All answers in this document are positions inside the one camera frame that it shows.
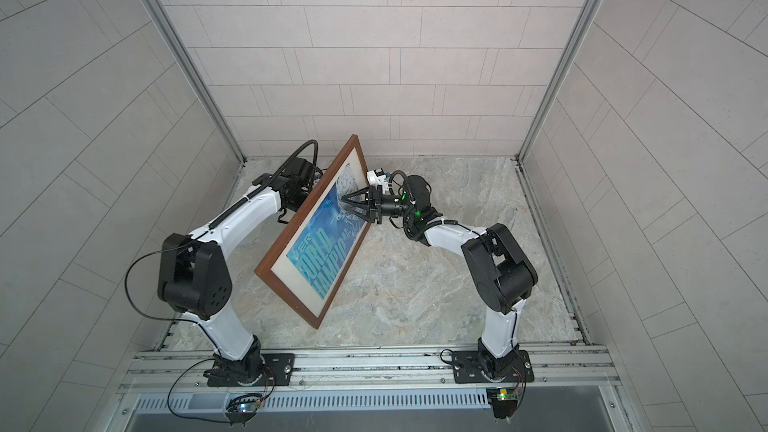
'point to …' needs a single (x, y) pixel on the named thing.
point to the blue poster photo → (327, 241)
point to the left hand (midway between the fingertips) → (347, 213)
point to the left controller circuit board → (243, 407)
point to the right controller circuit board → (503, 400)
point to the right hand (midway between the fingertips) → (349, 210)
